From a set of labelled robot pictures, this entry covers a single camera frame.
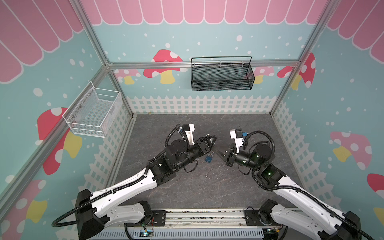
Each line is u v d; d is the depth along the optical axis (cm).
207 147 57
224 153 60
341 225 40
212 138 63
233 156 56
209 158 94
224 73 94
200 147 56
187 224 74
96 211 39
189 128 60
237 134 57
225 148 59
